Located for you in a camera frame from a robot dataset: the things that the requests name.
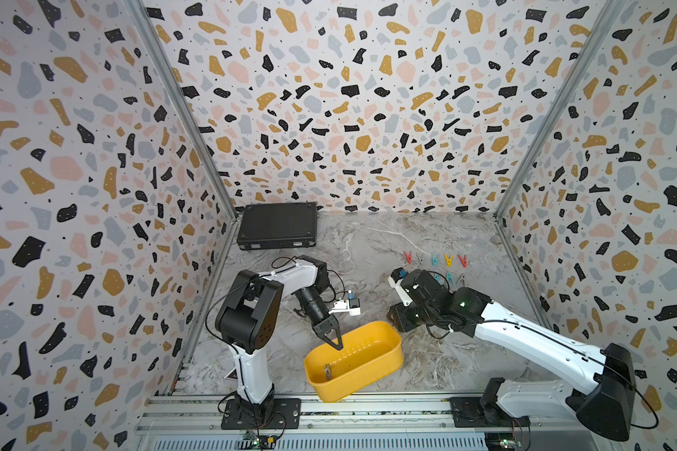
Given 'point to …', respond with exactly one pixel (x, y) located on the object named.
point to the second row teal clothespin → (450, 278)
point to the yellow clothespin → (448, 261)
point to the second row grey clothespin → (461, 278)
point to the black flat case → (277, 225)
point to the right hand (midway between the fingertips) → (392, 314)
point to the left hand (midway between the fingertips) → (339, 346)
